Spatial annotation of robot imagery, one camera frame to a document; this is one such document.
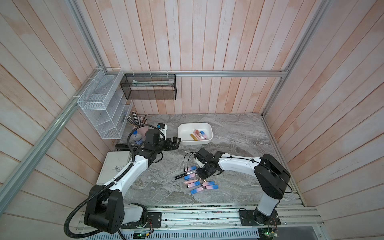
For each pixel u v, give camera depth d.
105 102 0.69
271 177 0.46
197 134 1.07
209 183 0.86
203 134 1.07
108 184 0.43
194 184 0.84
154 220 0.74
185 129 1.08
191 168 0.90
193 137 1.07
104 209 0.40
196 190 0.82
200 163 0.80
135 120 1.03
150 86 1.03
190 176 0.86
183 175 0.88
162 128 0.75
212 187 0.83
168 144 0.74
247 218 0.73
